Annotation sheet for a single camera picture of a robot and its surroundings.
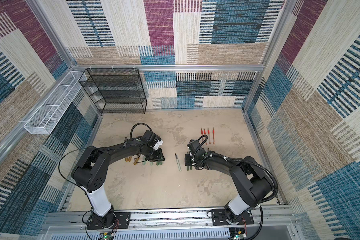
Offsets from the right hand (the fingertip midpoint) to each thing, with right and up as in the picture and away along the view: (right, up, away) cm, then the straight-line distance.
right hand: (187, 162), depth 91 cm
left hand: (-14, +3, +1) cm, 14 cm away
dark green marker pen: (0, -3, -1) cm, 4 cm away
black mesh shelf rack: (-51, +47, +19) cm, 72 cm away
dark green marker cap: (-18, -1, 0) cm, 18 cm away
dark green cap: (-17, -2, +4) cm, 17 cm away
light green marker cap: (-26, -1, +1) cm, 26 cm away
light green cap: (-22, -1, 0) cm, 22 cm away
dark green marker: (+2, -3, -1) cm, 4 cm away
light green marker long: (-6, -1, 0) cm, 6 cm away
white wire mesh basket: (-68, +26, -20) cm, 75 cm away
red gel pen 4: (+18, +15, +14) cm, 28 cm away
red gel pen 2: (+13, +17, +17) cm, 27 cm away
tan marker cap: (-32, 0, +3) cm, 32 cm away
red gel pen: (+11, +17, +17) cm, 26 cm away
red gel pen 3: (+15, +16, +15) cm, 27 cm away
